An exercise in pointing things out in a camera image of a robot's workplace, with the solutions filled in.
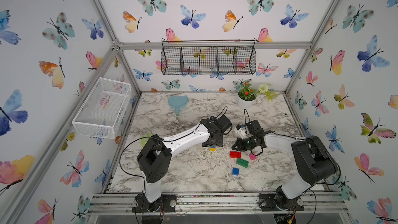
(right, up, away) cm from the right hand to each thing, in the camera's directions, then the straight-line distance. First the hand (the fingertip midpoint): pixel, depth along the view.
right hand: (234, 146), depth 90 cm
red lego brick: (0, -4, -2) cm, 5 cm away
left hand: (-10, +4, -5) cm, 12 cm away
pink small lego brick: (+9, -5, -3) cm, 11 cm away
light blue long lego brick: (-13, 0, 0) cm, 13 cm away
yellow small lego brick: (-13, -2, +1) cm, 13 cm away
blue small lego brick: (-1, -11, -8) cm, 14 cm away
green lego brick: (+4, -8, -4) cm, 10 cm away
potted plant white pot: (+10, +30, +9) cm, 32 cm away
